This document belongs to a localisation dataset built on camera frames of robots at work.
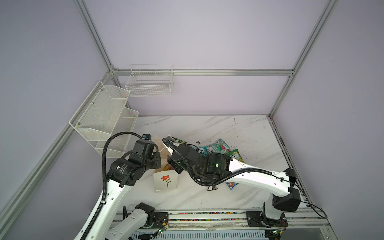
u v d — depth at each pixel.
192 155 0.41
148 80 0.96
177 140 1.05
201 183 0.43
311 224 0.73
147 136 0.60
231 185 0.43
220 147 0.98
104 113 0.86
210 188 0.82
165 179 0.68
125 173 0.42
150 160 0.53
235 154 0.96
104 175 0.41
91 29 0.74
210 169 0.43
